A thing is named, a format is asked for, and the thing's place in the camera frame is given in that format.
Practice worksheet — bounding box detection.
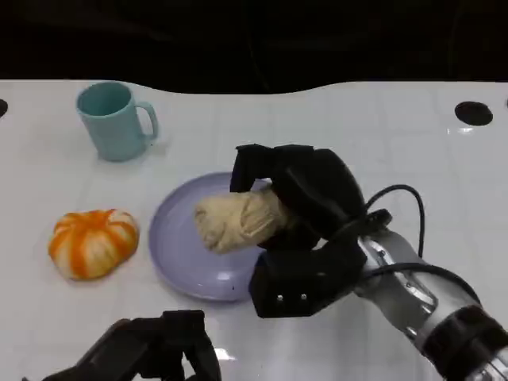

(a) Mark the orange and white toy bread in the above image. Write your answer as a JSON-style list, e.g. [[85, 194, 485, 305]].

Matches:
[[48, 209, 140, 282]]

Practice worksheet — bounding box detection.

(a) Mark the beige towel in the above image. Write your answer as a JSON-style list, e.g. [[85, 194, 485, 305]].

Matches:
[[193, 188, 293, 255]]

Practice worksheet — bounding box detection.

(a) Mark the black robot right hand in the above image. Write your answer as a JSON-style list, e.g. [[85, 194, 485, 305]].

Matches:
[[229, 144, 367, 252]]

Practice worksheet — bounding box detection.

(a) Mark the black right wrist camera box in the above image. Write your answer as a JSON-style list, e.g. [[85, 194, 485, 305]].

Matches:
[[248, 236, 368, 318]]

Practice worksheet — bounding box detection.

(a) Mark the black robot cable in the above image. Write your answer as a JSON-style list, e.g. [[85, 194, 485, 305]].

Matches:
[[361, 264, 483, 306], [325, 184, 426, 257]]

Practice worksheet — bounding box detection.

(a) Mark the lilac plate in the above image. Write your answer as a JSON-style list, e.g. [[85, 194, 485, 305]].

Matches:
[[148, 171, 279, 305]]

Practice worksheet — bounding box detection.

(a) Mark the pale green mug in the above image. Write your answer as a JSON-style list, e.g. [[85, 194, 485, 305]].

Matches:
[[75, 80, 160, 163]]

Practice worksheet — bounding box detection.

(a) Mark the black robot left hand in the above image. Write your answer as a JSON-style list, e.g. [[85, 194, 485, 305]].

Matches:
[[21, 310, 222, 381]]

